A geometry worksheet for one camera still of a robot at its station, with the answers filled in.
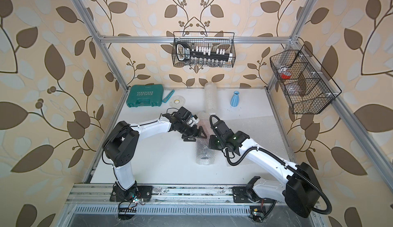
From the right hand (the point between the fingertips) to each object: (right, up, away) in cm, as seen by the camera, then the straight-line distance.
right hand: (210, 143), depth 81 cm
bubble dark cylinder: (-3, -5, -5) cm, 8 cm away
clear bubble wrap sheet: (+35, +5, +16) cm, 39 cm away
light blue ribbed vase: (+18, +24, +23) cm, 38 cm away
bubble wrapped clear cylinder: (+1, +26, +24) cm, 35 cm away
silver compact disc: (-23, +23, +32) cm, 46 cm away
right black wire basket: (+47, +29, -8) cm, 56 cm away
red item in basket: (+40, +36, +1) cm, 54 cm away
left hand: (-6, +3, +4) cm, 7 cm away
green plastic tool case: (-47, +28, +30) cm, 62 cm away
